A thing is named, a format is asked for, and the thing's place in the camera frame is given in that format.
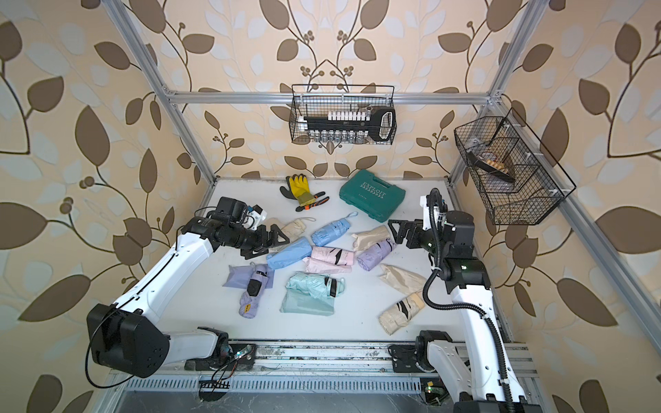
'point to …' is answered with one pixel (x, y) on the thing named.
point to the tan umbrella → (399, 314)
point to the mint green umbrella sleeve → (300, 302)
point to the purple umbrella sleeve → (241, 276)
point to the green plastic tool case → (371, 195)
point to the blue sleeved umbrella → (288, 253)
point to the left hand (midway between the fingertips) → (275, 241)
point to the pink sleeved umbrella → (319, 267)
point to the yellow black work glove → (299, 189)
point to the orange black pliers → (317, 203)
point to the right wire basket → (513, 188)
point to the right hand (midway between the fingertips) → (402, 222)
